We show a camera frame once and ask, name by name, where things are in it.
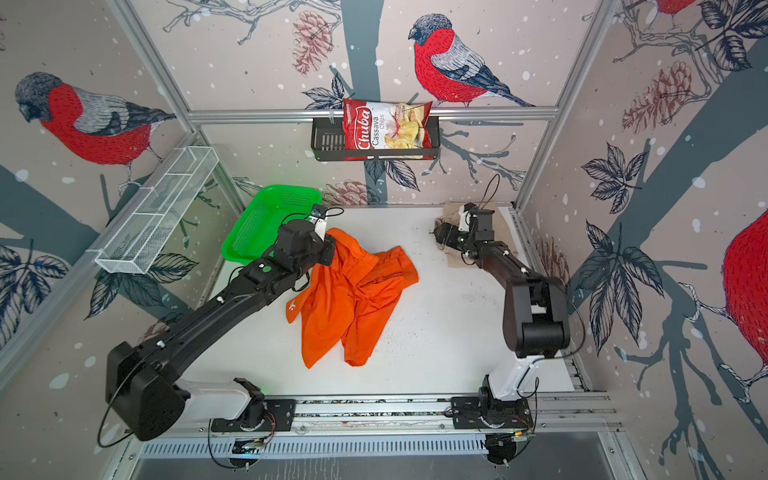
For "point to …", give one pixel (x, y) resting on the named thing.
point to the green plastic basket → (253, 237)
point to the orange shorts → (350, 299)
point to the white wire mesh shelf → (155, 219)
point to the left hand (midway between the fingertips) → (328, 234)
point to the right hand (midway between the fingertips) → (439, 236)
